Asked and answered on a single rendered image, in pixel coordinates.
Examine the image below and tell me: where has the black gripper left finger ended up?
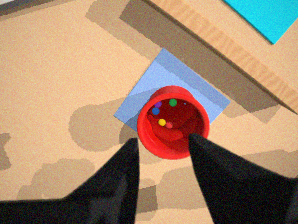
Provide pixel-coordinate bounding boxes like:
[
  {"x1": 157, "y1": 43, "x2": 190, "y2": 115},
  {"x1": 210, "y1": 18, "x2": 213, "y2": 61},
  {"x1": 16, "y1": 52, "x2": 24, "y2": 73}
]
[{"x1": 0, "y1": 138, "x2": 140, "y2": 224}]

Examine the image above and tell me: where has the red plastic cup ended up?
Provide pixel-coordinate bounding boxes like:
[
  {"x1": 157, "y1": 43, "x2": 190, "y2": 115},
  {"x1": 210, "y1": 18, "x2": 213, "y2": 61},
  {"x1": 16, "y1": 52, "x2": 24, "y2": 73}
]
[{"x1": 137, "y1": 85, "x2": 209, "y2": 160}]

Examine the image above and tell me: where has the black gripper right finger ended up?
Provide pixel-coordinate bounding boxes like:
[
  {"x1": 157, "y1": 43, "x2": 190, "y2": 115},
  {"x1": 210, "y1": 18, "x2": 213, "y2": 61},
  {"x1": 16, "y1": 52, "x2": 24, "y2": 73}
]
[{"x1": 189, "y1": 133, "x2": 298, "y2": 224}]

